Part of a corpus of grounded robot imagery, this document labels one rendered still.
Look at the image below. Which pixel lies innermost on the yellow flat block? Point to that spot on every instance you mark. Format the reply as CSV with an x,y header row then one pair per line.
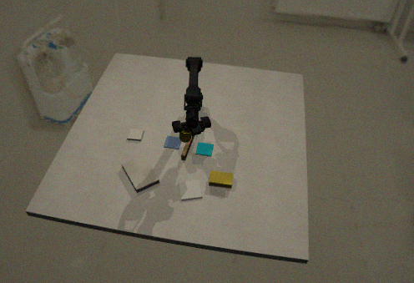
x,y
221,179

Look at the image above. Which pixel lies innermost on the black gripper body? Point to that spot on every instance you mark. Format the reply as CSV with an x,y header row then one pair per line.
x,y
177,126

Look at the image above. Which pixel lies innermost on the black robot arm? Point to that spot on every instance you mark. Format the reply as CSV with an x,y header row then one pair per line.
x,y
193,97

